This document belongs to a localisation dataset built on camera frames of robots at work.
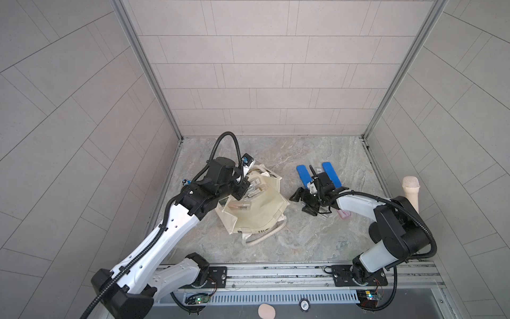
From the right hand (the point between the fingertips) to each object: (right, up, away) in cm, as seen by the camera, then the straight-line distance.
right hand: (294, 202), depth 89 cm
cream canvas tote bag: (-15, -3, -8) cm, 17 cm away
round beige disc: (-13, -28, -26) cm, 41 cm away
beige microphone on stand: (+34, +12, -26) cm, 44 cm away
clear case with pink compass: (-24, 0, -3) cm, 25 cm away
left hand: (-19, +14, -17) cm, 29 cm away
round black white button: (0, -29, -22) cm, 37 cm away
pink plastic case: (+21, -4, -3) cm, 21 cm away
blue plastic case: (+20, +12, +11) cm, 26 cm away
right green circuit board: (+22, -28, -21) cm, 41 cm away
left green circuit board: (-36, -26, -23) cm, 50 cm away
